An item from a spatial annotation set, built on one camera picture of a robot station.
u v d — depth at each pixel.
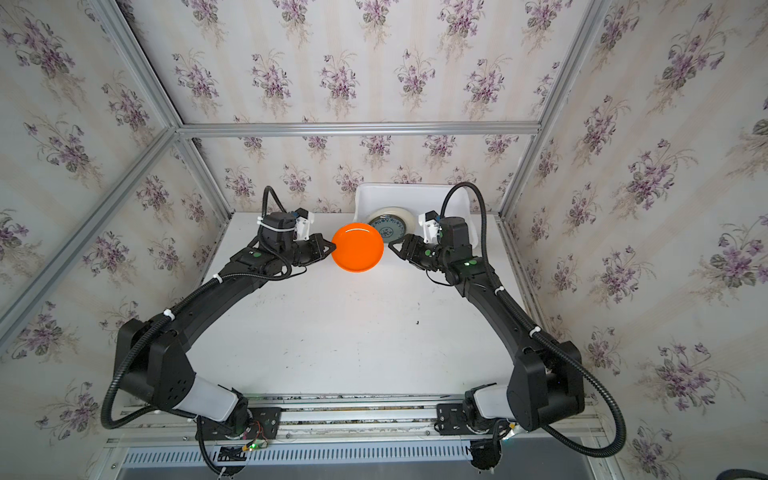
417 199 1.14
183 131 0.93
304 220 0.75
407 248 0.70
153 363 0.41
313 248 0.72
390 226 1.08
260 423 0.72
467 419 0.66
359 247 0.82
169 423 0.75
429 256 0.68
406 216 1.11
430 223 0.73
